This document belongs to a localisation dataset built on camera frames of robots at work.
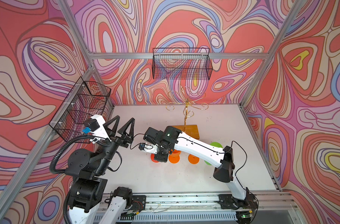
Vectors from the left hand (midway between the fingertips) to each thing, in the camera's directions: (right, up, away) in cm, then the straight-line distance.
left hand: (128, 118), depth 50 cm
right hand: (+11, -21, +24) cm, 34 cm away
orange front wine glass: (+18, -26, +41) cm, 52 cm away
